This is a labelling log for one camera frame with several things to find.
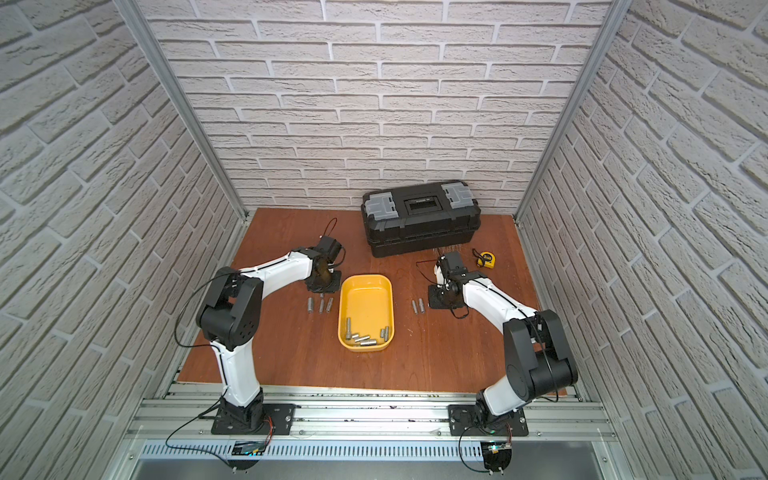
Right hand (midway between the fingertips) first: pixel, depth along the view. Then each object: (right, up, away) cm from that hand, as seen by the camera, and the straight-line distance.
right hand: (438, 300), depth 91 cm
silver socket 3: (-41, -2, +3) cm, 41 cm away
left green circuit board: (-49, -32, -20) cm, 62 cm away
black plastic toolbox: (-6, +26, +6) cm, 27 cm away
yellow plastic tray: (-22, -1, +4) cm, 23 cm away
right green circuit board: (+11, -33, -22) cm, 41 cm away
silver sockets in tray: (-23, -11, -4) cm, 26 cm away
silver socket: (-8, -3, +3) cm, 9 cm away
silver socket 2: (-35, -3, +1) cm, 35 cm away
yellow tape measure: (+18, +12, +12) cm, 25 cm away
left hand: (-33, +4, +6) cm, 34 cm away
